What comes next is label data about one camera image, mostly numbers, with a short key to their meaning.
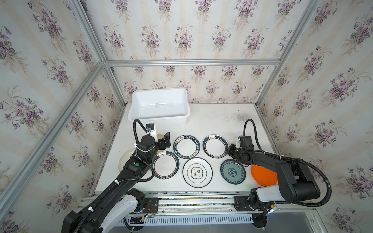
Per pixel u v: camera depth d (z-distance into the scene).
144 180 0.53
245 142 0.73
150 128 0.65
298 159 0.48
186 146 0.96
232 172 0.84
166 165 0.90
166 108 1.18
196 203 0.75
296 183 0.44
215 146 0.96
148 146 0.56
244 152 0.71
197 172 0.84
